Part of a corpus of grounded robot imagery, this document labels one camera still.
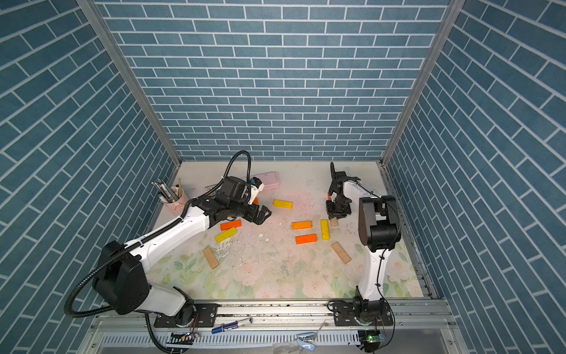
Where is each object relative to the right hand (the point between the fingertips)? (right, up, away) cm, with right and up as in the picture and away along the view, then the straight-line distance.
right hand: (334, 217), depth 100 cm
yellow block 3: (-5, -5, -6) cm, 9 cm away
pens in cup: (-73, +11, -8) cm, 74 cm away
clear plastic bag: (-15, -33, -31) cm, 48 cm away
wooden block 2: (-1, -2, -3) cm, 4 cm away
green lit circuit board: (+8, -34, -29) cm, 46 cm away
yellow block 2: (-48, -6, -7) cm, 48 cm away
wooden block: (-52, -14, -13) cm, 55 cm away
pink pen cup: (-69, +5, -7) cm, 69 cm away
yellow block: (-25, +6, +2) cm, 26 cm away
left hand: (-29, +6, -17) cm, 34 cm away
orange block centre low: (-14, -8, -8) cm, 18 cm away
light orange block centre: (-13, -3, -3) cm, 14 cm away
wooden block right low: (0, -13, -11) cm, 17 cm away
